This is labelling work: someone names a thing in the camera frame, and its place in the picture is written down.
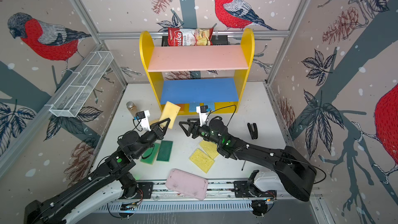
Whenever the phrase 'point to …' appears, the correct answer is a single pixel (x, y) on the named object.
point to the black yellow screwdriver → (242, 169)
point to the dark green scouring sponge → (165, 151)
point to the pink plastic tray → (187, 184)
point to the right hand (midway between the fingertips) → (180, 125)
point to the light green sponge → (151, 159)
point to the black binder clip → (253, 130)
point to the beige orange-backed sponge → (170, 111)
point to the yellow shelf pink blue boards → (226, 93)
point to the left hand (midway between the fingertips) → (169, 120)
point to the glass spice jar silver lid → (132, 108)
